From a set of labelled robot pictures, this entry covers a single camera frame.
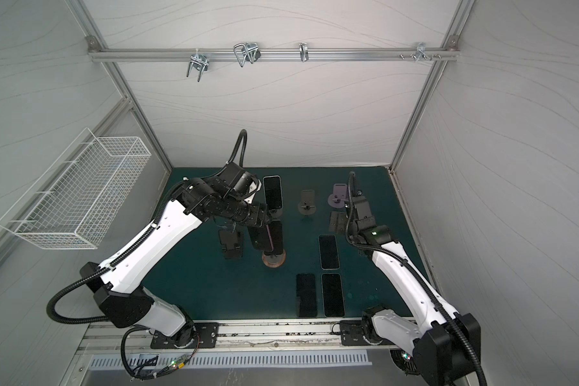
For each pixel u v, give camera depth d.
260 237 0.69
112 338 0.75
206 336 0.74
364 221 0.59
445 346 0.38
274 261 0.90
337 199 1.04
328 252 0.91
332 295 0.79
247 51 0.77
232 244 0.88
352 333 0.73
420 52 0.77
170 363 0.69
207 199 0.46
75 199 0.69
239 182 0.53
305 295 0.79
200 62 0.79
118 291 0.40
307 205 1.01
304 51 0.78
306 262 0.90
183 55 0.80
